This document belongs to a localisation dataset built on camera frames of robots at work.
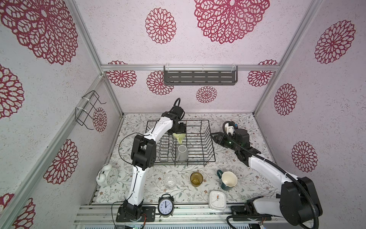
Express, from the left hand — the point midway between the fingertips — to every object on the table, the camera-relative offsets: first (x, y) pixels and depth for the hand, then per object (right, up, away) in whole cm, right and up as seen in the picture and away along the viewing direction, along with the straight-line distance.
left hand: (180, 131), depth 98 cm
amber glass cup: (+10, -27, -13) cm, 32 cm away
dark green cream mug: (+28, -27, -15) cm, 42 cm away
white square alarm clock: (+20, -36, -22) cm, 47 cm away
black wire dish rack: (+11, -12, +1) cm, 17 cm away
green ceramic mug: (0, -3, -6) cm, 6 cm away
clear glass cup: (-6, -30, -13) cm, 33 cm away
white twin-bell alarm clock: (-39, -23, -22) cm, 50 cm away
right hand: (+18, -1, -15) cm, 24 cm away
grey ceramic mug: (+1, -13, -13) cm, 18 cm away
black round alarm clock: (-7, -38, -23) cm, 45 cm away
